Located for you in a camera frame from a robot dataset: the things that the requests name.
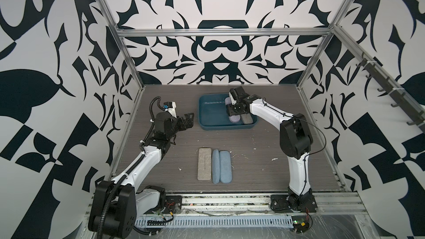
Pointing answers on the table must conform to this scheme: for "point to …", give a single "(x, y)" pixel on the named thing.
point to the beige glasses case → (205, 164)
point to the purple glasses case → (234, 118)
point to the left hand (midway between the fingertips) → (184, 112)
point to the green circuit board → (300, 224)
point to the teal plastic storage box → (212, 114)
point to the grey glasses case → (247, 118)
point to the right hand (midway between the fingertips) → (230, 107)
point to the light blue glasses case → (216, 166)
